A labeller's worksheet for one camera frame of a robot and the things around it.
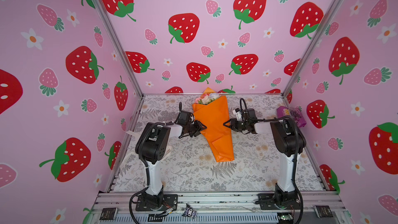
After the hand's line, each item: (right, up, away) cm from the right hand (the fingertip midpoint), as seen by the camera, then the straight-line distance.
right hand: (225, 125), depth 101 cm
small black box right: (+42, -37, -31) cm, 63 cm away
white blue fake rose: (-7, +20, +10) cm, 23 cm away
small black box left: (-58, -38, -31) cm, 75 cm away
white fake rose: (-12, +17, +10) cm, 24 cm away
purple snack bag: (+48, +8, +2) cm, 49 cm away
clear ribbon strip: (-27, 0, -28) cm, 39 cm away
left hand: (-13, -2, -2) cm, 13 cm away
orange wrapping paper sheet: (-6, +5, +3) cm, 8 cm away
